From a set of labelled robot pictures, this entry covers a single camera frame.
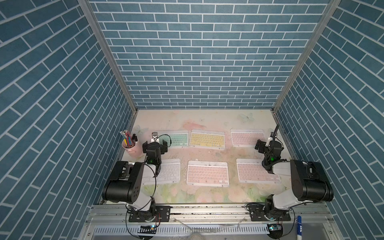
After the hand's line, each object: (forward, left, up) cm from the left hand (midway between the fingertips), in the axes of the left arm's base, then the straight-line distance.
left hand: (158, 140), depth 93 cm
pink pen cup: (-7, +13, -1) cm, 15 cm away
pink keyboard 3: (-16, -58, -7) cm, 61 cm away
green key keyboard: (+7, -9, -8) cm, 14 cm away
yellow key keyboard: (+6, -32, -6) cm, 33 cm away
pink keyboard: (+6, -59, -5) cm, 59 cm away
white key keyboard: (-18, -8, -7) cm, 21 cm away
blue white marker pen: (-44, -73, -5) cm, 86 cm away
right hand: (0, -70, 0) cm, 70 cm away
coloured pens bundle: (-3, +16, +4) cm, 16 cm away
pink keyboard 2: (-18, -31, -7) cm, 36 cm away
